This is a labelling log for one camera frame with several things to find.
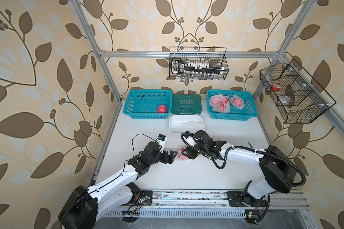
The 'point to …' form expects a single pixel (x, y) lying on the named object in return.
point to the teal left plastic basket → (144, 104)
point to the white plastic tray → (179, 123)
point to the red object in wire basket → (276, 87)
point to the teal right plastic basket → (248, 112)
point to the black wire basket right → (295, 96)
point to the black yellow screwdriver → (250, 144)
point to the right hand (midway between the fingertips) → (184, 150)
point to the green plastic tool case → (186, 103)
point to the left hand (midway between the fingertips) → (169, 149)
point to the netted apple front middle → (222, 108)
